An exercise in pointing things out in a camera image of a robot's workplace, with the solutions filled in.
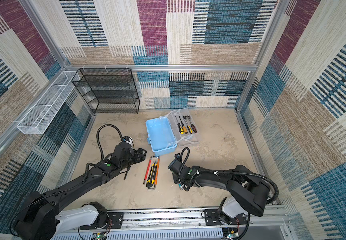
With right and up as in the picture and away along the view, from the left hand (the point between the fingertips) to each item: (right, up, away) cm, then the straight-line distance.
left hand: (142, 150), depth 84 cm
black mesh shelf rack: (-31, +39, +27) cm, 57 cm away
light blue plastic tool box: (+19, +12, +12) cm, 25 cm away
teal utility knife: (+20, -12, -20) cm, 31 cm away
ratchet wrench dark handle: (+29, +13, +10) cm, 33 cm away
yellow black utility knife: (+5, -15, +3) cm, 16 cm away
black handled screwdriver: (+21, +12, +10) cm, 26 cm away
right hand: (+21, -16, +4) cm, 27 cm away
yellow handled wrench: (+26, +13, +10) cm, 31 cm away
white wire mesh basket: (-47, +17, -13) cm, 51 cm away
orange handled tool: (+7, -13, +5) cm, 16 cm away
